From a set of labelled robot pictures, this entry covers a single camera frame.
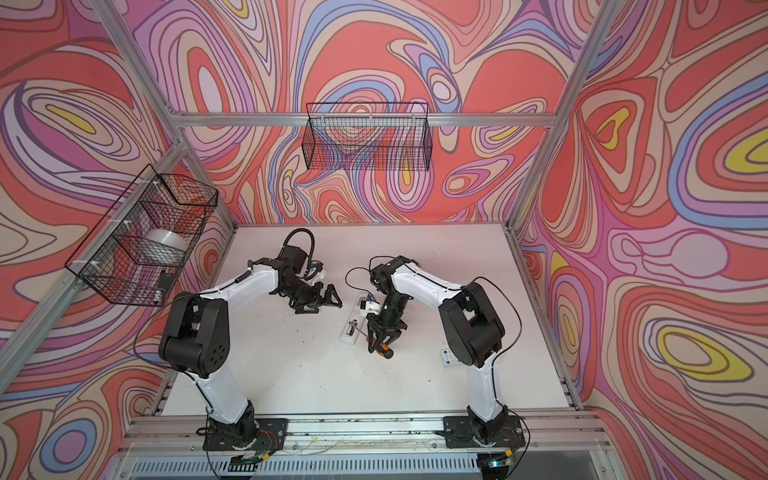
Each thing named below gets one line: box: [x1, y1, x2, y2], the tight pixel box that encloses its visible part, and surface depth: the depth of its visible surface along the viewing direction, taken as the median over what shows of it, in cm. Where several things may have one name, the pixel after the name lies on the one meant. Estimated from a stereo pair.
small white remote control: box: [440, 348, 461, 366], surface depth 86 cm
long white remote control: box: [339, 291, 367, 345], surface depth 92 cm
